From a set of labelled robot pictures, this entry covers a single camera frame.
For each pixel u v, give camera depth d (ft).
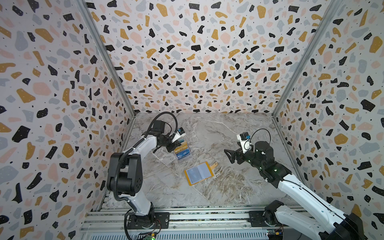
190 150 3.27
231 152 2.25
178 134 2.66
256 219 2.44
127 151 1.58
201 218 2.47
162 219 2.41
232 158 2.27
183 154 3.11
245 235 2.56
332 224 1.33
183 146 3.11
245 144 2.13
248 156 2.20
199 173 2.95
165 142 2.57
